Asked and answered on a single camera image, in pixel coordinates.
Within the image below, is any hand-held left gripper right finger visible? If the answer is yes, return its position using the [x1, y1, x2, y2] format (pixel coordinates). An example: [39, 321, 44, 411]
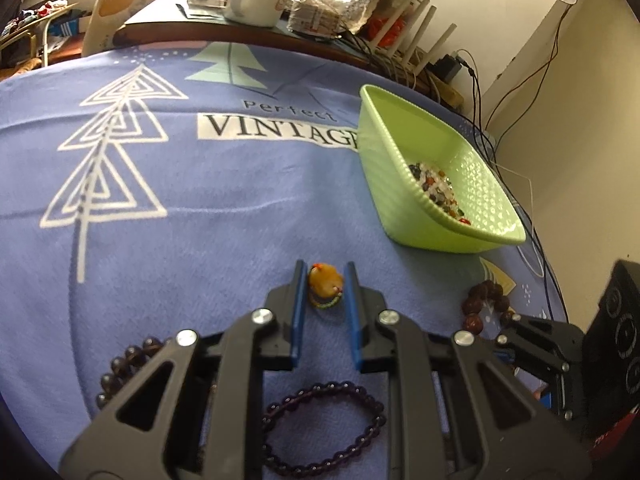
[345, 261, 593, 480]

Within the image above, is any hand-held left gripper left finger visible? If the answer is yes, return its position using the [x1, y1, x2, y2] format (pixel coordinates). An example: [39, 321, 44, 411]
[59, 259, 307, 480]

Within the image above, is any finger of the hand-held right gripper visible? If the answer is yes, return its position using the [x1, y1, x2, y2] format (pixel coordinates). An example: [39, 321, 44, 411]
[505, 350, 576, 423]
[492, 312, 586, 366]

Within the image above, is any amber pendant with cord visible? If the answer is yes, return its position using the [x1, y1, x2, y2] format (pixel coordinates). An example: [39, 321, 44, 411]
[306, 262, 346, 309]

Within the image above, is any red-brown large bead bracelet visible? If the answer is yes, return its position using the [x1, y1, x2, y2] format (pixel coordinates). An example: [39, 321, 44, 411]
[461, 280, 518, 333]

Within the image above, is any green plastic basket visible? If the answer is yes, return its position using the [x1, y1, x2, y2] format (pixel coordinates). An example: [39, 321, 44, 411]
[359, 84, 527, 254]

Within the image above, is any pile of bead jewelry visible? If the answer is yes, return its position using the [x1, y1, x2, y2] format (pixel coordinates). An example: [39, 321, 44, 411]
[407, 160, 473, 226]

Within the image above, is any blue printed blanket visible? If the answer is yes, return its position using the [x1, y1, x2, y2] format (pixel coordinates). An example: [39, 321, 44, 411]
[0, 40, 571, 480]

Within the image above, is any beige power strip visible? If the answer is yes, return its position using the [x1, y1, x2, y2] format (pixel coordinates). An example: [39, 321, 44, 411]
[430, 77, 463, 106]

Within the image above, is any black power adapter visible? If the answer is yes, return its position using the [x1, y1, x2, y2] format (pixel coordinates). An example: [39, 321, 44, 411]
[432, 52, 463, 83]

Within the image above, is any white router with antennas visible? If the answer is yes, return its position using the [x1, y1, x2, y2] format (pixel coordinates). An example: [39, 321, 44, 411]
[370, 0, 458, 76]

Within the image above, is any dark wooden desk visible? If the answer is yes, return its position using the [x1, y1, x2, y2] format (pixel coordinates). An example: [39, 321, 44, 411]
[114, 0, 401, 76]

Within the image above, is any white plastic chair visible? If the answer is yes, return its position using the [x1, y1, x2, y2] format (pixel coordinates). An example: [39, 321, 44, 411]
[81, 0, 160, 58]

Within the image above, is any small wooden table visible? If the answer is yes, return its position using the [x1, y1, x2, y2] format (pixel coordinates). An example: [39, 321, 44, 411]
[0, 2, 81, 68]

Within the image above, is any purple bead bracelet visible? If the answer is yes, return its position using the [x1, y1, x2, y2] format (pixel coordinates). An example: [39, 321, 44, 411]
[261, 381, 387, 478]

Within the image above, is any dark brown bead bracelet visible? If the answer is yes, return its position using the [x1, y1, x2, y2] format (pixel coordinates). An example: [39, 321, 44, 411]
[95, 337, 166, 408]

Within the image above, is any black wall cable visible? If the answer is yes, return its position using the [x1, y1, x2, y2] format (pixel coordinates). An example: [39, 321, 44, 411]
[457, 0, 601, 151]

